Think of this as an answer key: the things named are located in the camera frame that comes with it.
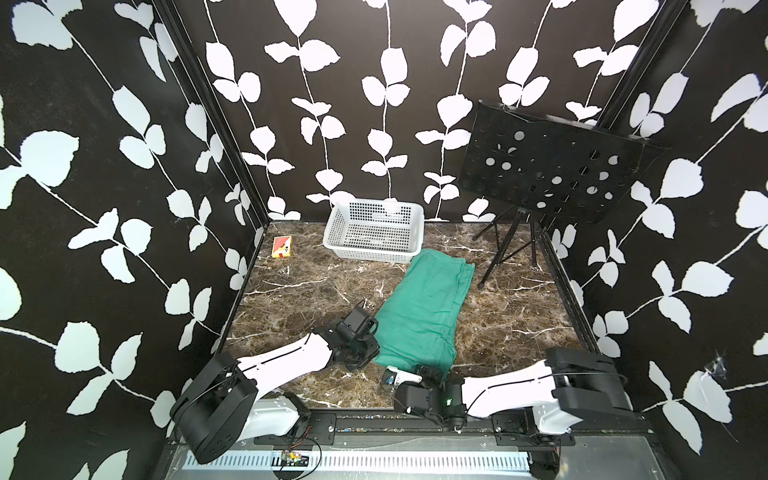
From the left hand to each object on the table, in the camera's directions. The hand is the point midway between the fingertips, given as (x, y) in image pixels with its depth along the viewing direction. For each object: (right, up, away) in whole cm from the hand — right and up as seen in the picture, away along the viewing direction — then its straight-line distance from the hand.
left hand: (382, 347), depth 84 cm
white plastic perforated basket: (-2, +36, +34) cm, 50 cm away
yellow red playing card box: (-39, +30, +26) cm, 56 cm away
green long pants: (+12, +6, +9) cm, 16 cm away
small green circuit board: (-21, -22, -14) cm, 34 cm away
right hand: (+9, -5, -3) cm, 10 cm away
